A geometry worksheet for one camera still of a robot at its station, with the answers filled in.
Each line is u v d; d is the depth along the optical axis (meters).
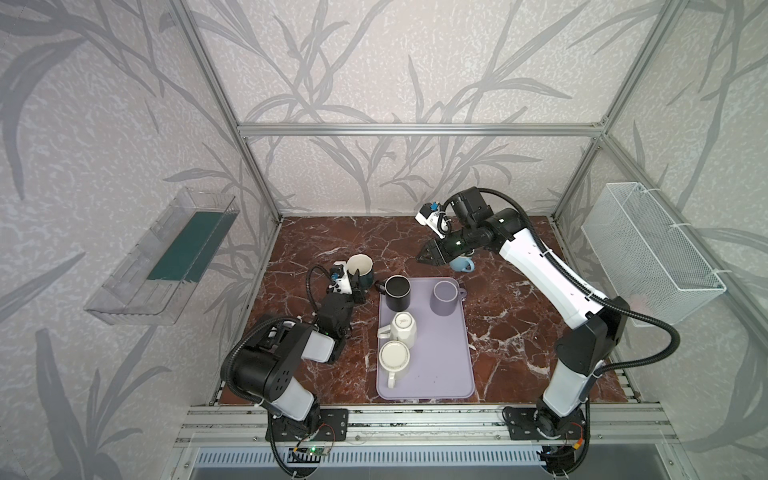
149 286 0.63
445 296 0.89
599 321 0.45
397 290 0.89
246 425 0.75
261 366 0.46
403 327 0.80
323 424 0.73
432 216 0.68
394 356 0.78
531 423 0.73
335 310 0.68
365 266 0.94
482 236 0.55
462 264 0.98
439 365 0.83
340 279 0.76
